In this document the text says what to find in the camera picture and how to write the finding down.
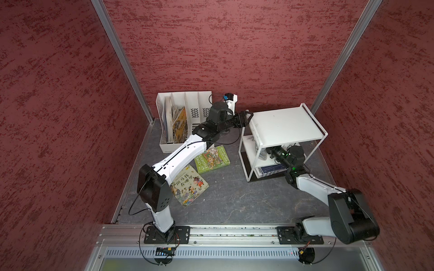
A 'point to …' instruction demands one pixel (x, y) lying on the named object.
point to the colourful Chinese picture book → (187, 184)
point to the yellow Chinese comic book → (179, 124)
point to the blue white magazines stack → (168, 118)
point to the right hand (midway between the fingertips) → (259, 139)
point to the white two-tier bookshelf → (294, 126)
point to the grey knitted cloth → (263, 154)
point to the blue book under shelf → (271, 169)
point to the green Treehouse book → (214, 157)
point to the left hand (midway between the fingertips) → (247, 117)
